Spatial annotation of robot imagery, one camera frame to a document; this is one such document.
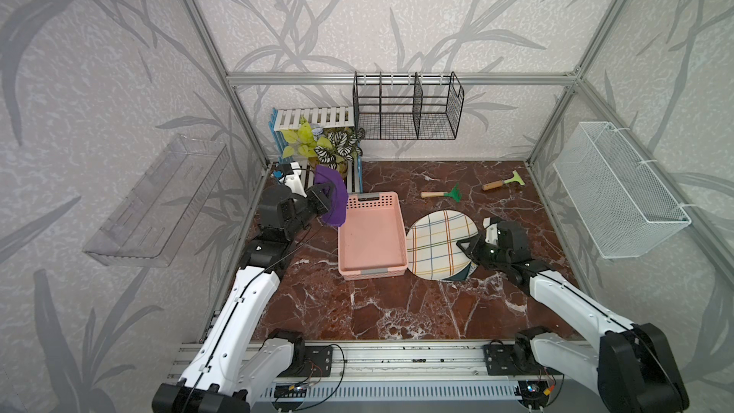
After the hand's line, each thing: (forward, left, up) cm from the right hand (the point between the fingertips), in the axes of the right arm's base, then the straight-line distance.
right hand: (457, 242), depth 86 cm
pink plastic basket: (+5, +27, -9) cm, 28 cm away
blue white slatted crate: (+38, +41, +18) cm, 59 cm away
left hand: (+4, +34, +23) cm, 41 cm away
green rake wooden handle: (+25, -5, -9) cm, 27 cm away
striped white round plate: (0, +7, -4) cm, 8 cm away
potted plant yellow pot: (+23, +41, +18) cm, 51 cm away
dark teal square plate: (-11, +1, 0) cm, 11 cm away
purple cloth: (+4, +35, +14) cm, 38 cm away
